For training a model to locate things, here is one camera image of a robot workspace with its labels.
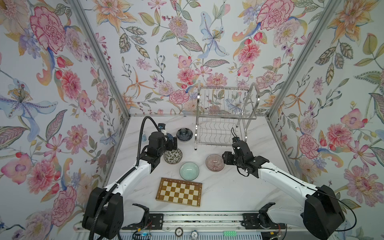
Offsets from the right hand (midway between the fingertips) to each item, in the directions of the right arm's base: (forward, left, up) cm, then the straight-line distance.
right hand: (225, 154), depth 87 cm
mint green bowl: (-7, +21, -9) cm, 24 cm away
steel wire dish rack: (+49, -2, -9) cm, 49 cm away
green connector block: (-37, 0, -10) cm, 38 cm away
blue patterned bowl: (+17, +35, -7) cm, 40 cm away
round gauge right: (-38, +17, -6) cm, 42 cm away
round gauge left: (-37, +24, -11) cm, 45 cm away
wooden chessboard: (-20, +25, -7) cm, 32 cm away
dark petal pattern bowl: (+20, +25, -8) cm, 34 cm away
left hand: (+6, +31, +8) cm, 32 cm away
